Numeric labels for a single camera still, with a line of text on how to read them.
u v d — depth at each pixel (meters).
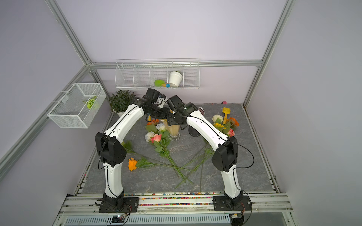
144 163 0.88
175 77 0.93
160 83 0.99
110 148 0.51
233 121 1.02
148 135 0.96
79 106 0.83
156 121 0.78
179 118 0.59
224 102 1.24
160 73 0.99
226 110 1.15
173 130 0.89
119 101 0.96
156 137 0.94
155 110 0.75
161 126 0.99
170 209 0.73
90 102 0.81
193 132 1.03
